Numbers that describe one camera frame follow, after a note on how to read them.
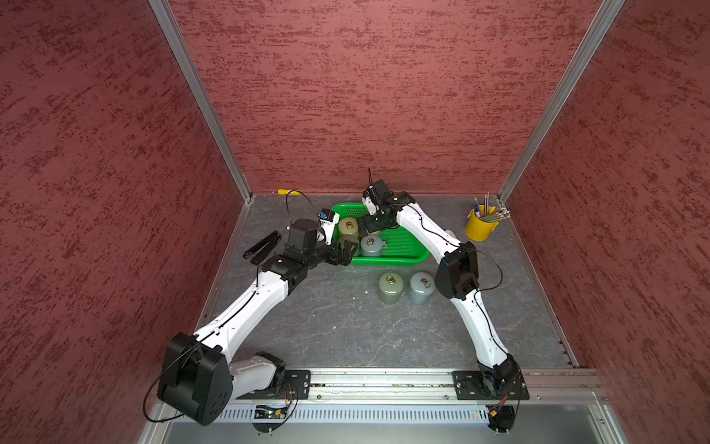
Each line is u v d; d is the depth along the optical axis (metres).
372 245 0.94
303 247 0.61
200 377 0.39
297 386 0.74
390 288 0.85
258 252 1.00
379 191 0.79
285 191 1.25
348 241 0.95
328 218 0.70
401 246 1.03
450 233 1.06
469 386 0.74
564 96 0.88
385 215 0.74
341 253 0.72
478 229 1.01
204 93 0.88
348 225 0.98
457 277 0.62
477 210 1.03
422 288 0.85
